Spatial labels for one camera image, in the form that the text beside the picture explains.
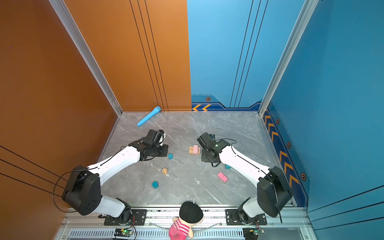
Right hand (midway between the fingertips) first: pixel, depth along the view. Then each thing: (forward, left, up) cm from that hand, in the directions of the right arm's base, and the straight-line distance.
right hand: (206, 157), depth 84 cm
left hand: (+6, +22, 0) cm, 23 cm away
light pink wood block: (+10, +6, -7) cm, 14 cm away
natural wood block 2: (+11, +9, -8) cm, 17 cm away
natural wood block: (+9, +9, -8) cm, 15 cm away
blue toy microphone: (+47, +38, -6) cm, 60 cm away
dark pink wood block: (-8, -10, -8) cm, 15 cm away
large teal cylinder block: (-12, +29, -9) cm, 32 cm away
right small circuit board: (-33, -24, -10) cm, 42 cm away
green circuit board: (-34, +40, -10) cm, 53 cm away
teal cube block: (-2, -13, -9) cm, 16 cm away
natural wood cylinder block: (-5, +24, -7) cm, 25 cm away
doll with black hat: (-28, +8, -1) cm, 29 cm away
